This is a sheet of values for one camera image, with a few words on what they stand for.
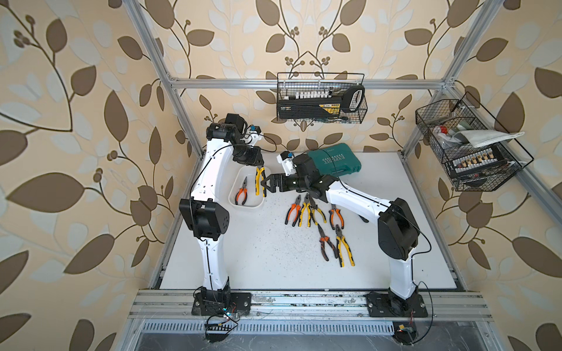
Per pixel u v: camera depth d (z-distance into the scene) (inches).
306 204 39.0
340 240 34.9
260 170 33.2
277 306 29.7
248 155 28.7
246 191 41.4
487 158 25.8
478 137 25.1
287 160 30.3
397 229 19.7
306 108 32.6
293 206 38.9
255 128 30.8
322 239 35.0
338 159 44.0
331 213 37.9
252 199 39.5
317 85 35.8
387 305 26.3
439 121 29.4
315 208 38.9
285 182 30.0
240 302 29.5
